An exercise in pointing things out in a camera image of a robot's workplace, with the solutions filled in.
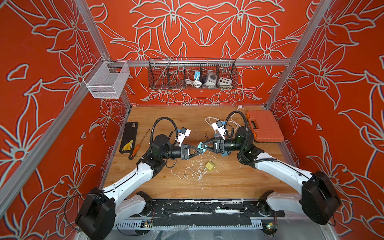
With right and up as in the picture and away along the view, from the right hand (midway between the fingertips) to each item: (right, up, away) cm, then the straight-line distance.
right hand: (201, 149), depth 65 cm
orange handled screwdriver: (-40, -6, +28) cm, 49 cm away
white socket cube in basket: (+18, +38, +29) cm, 51 cm away
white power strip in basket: (+9, +39, +26) cm, 47 cm away
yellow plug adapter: (+7, -14, +21) cm, 26 cm away
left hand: (0, -2, +2) cm, 2 cm away
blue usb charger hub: (+10, -1, -3) cm, 11 cm away
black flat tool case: (-46, 0, +33) cm, 56 cm away
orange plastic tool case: (+47, +9, +37) cm, 60 cm away
